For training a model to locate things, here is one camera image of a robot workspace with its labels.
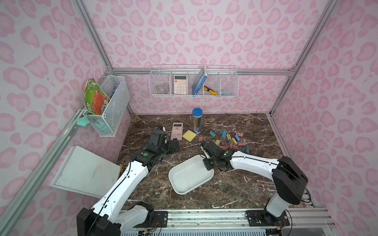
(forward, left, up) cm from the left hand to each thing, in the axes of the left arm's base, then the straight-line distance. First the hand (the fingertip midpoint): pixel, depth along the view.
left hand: (170, 141), depth 79 cm
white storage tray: (-11, -10, -20) cm, 24 cm away
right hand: (-5, -19, -15) cm, 25 cm away
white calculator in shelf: (+37, -4, +10) cm, 38 cm away
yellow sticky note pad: (+18, -9, -21) cm, 29 cm away
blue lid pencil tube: (+23, -15, -2) cm, 27 cm away
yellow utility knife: (+36, -23, +6) cm, 44 cm away
